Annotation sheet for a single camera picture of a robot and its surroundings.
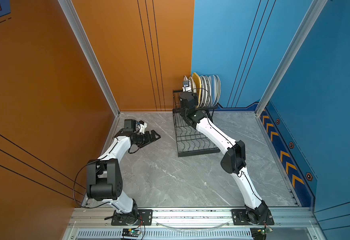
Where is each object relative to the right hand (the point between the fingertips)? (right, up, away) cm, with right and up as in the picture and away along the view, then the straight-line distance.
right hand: (193, 90), depth 86 cm
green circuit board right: (+32, -70, -17) cm, 79 cm away
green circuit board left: (-29, -71, -16) cm, 79 cm away
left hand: (-23, -28, +4) cm, 36 cm away
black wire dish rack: (-1, -32, +14) cm, 34 cm away
